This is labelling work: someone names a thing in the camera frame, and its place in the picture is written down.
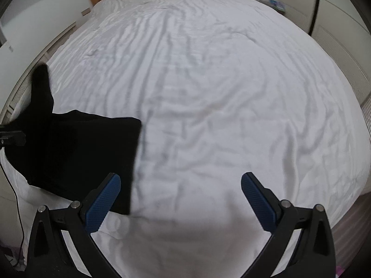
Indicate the blue item on nightstand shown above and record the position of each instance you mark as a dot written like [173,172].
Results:
[277,5]

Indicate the white slatted radiator cover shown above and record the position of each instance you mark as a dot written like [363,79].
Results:
[20,95]

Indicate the left beige wall switch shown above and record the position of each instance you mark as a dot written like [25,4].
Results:
[86,11]

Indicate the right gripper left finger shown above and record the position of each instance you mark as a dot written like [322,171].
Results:
[48,255]

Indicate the black pants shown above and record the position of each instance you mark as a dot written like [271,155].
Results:
[70,154]

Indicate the white bed sheet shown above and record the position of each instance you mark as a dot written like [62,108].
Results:
[222,87]

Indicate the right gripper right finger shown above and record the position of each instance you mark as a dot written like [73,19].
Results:
[314,253]

